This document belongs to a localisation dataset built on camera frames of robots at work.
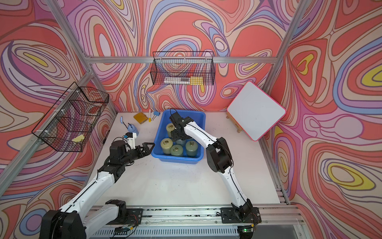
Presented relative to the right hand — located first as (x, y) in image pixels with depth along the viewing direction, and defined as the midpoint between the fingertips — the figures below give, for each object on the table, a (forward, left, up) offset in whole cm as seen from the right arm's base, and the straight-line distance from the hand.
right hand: (181, 140), depth 97 cm
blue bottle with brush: (+8, +34, +4) cm, 35 cm away
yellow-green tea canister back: (+8, +8, +4) cm, 12 cm away
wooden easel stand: (+11, -41, -3) cm, 42 cm away
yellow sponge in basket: (-12, +48, +23) cm, 55 cm away
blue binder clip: (+30, +21, -4) cm, 37 cm away
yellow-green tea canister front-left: (-5, +9, +4) cm, 11 cm away
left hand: (-11, +16, +11) cm, 22 cm away
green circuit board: (-47, +30, -7) cm, 56 cm away
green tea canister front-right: (-8, -6, +2) cm, 11 cm away
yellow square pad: (+26, +34, -4) cm, 43 cm away
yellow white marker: (+27, +26, -3) cm, 38 cm away
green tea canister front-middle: (-9, +3, +3) cm, 10 cm away
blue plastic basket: (+2, +14, +6) cm, 15 cm away
